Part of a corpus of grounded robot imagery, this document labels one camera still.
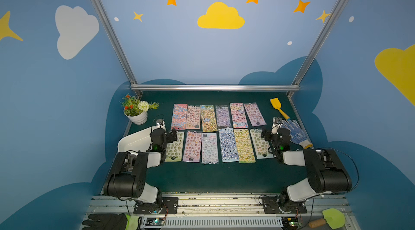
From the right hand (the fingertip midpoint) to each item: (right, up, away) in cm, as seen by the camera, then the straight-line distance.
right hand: (274, 125), depth 95 cm
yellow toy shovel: (+10, +13, +20) cm, 26 cm away
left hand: (-63, -1, -1) cm, 63 cm away
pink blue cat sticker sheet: (-59, +5, +13) cm, 61 cm away
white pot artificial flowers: (-83, +9, +1) cm, 83 cm away
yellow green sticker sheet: (-18, -13, -1) cm, 23 cm away
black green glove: (-82, -39, -25) cm, 95 cm away
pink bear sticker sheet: (-7, +6, +16) cm, 18 cm away
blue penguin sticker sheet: (-28, -13, -1) cm, 30 cm away
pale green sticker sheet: (-59, -14, -2) cm, 61 cm away
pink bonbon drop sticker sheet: (-50, +4, +13) cm, 52 cm away
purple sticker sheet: (-30, +6, +16) cm, 34 cm away
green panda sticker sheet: (-40, +4, +13) cm, 42 cm away
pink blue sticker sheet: (-19, +3, +13) cm, 23 cm away
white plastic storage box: (-81, -10, 0) cm, 82 cm away
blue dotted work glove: (+16, -6, +4) cm, 18 cm away
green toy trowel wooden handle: (+18, -40, -23) cm, 49 cm away
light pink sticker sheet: (-49, -13, -1) cm, 51 cm away
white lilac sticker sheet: (-39, -15, -2) cm, 42 cm away
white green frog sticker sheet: (-7, -12, +1) cm, 14 cm away
